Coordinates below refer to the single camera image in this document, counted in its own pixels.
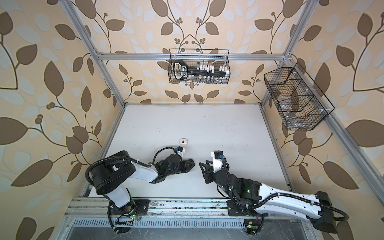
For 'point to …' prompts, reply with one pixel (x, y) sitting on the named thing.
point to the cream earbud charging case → (183, 141)
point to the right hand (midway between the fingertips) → (202, 165)
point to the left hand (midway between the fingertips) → (196, 165)
